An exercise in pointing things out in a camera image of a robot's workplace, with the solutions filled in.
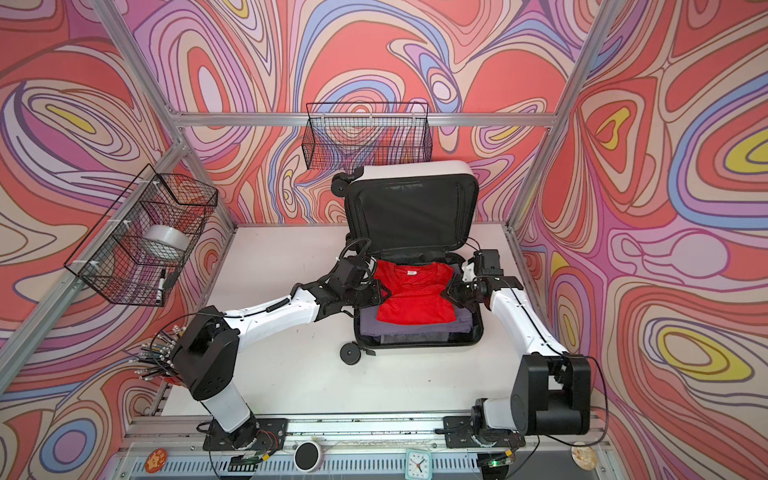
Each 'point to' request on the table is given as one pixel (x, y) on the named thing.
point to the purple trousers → (370, 326)
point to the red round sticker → (156, 461)
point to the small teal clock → (418, 464)
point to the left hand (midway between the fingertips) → (395, 292)
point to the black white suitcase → (415, 221)
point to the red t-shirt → (416, 294)
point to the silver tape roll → (167, 235)
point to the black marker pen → (160, 290)
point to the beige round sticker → (584, 456)
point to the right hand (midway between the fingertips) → (444, 299)
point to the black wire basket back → (347, 135)
